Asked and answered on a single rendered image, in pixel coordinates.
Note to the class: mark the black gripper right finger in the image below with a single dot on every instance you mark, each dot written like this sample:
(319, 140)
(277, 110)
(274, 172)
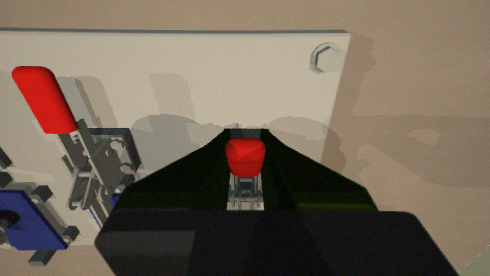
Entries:
(304, 184)

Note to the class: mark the cream rectangular block with slot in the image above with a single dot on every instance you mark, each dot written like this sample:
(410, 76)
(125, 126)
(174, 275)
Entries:
(245, 204)

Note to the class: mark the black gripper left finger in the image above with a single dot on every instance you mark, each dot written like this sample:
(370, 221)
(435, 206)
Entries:
(190, 181)

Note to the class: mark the grey toggle clamp with red handle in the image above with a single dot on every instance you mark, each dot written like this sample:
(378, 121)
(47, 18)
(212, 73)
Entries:
(7, 217)

